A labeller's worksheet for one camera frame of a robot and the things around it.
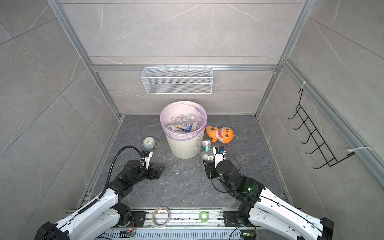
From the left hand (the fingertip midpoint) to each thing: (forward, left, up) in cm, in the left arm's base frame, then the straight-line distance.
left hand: (158, 162), depth 83 cm
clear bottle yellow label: (+18, -15, +15) cm, 28 cm away
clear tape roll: (-25, -2, -11) cm, 28 cm away
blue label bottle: (+16, -18, +9) cm, 26 cm away
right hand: (-5, -27, +11) cm, 29 cm away
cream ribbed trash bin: (+6, -16, +12) cm, 20 cm away
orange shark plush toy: (+19, -41, -2) cm, 46 cm away
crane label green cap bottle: (-3, -27, +12) cm, 29 cm away
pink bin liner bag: (+27, -10, +16) cm, 33 cm away
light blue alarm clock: (+18, +10, -5) cm, 21 cm away
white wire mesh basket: (+51, -10, +20) cm, 56 cm away
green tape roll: (-28, -24, -9) cm, 38 cm away
